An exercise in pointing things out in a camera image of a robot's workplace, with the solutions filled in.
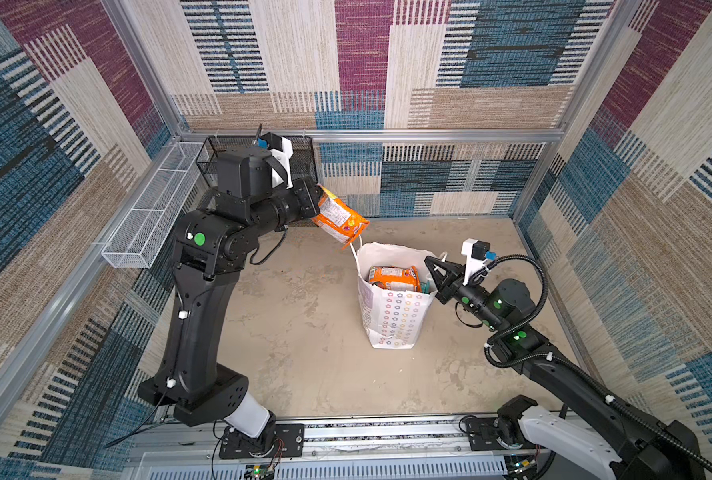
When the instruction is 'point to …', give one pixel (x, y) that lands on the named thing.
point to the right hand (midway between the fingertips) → (424, 264)
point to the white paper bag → (393, 320)
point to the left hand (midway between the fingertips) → (326, 183)
